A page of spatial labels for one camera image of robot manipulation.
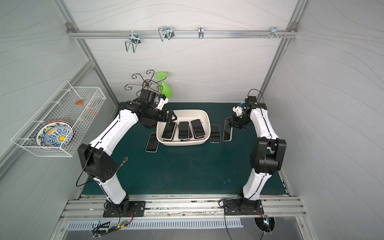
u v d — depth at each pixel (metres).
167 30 0.77
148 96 0.65
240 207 0.68
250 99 0.73
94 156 0.44
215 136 0.93
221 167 0.87
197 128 1.06
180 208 0.75
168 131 1.01
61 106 0.70
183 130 1.02
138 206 0.74
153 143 1.00
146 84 0.90
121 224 0.68
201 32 0.72
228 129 0.85
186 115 1.07
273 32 0.77
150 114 0.69
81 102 0.78
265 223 0.72
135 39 0.78
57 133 0.62
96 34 0.78
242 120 0.75
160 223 0.70
